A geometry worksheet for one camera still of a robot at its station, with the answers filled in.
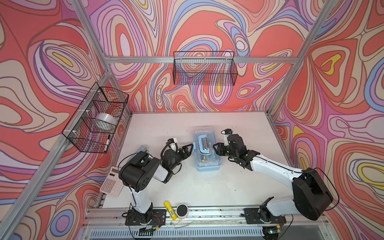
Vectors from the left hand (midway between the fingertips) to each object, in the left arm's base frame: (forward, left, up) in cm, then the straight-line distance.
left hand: (193, 146), depth 89 cm
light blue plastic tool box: (-12, -13, -4) cm, 18 cm away
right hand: (-2, -14, 0) cm, 14 cm away
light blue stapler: (+1, +33, -4) cm, 33 cm away
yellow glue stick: (-33, +12, -8) cm, 36 cm away
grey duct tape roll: (+3, +43, +23) cm, 49 cm away
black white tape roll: (-34, +6, -5) cm, 34 cm away
